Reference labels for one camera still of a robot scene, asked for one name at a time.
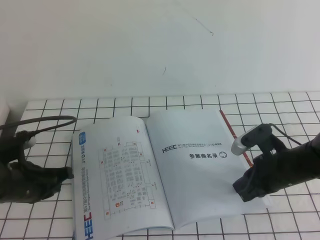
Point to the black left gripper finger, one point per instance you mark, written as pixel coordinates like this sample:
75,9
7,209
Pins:
65,173

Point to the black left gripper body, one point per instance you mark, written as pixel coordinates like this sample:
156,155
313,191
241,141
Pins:
22,181

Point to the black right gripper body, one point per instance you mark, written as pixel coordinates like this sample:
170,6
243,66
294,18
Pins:
269,174

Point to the white HEEC catalogue book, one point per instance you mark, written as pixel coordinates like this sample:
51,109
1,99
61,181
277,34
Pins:
168,171

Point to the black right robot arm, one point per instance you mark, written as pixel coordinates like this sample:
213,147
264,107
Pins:
308,155

